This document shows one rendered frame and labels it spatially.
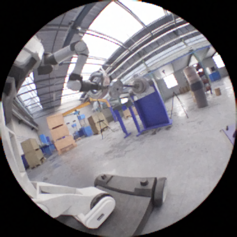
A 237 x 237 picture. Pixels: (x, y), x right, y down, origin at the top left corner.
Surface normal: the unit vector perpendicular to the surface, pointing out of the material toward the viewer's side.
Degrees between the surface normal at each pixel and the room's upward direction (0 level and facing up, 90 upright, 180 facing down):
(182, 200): 0
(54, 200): 98
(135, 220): 0
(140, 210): 0
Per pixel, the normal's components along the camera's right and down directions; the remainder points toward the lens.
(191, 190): -0.40, -0.92
